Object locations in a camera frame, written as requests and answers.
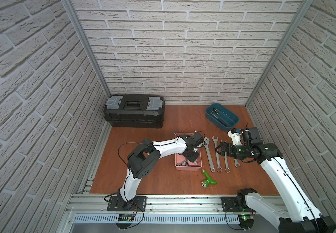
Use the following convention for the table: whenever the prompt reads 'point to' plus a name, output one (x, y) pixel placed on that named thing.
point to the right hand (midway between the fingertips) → (224, 151)
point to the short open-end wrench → (236, 162)
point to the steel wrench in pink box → (178, 164)
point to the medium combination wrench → (227, 170)
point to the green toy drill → (205, 183)
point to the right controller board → (246, 221)
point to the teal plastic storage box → (223, 117)
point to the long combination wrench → (215, 140)
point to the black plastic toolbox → (135, 110)
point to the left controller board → (125, 218)
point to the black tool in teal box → (214, 112)
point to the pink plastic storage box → (188, 165)
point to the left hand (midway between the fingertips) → (195, 156)
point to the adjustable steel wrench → (207, 141)
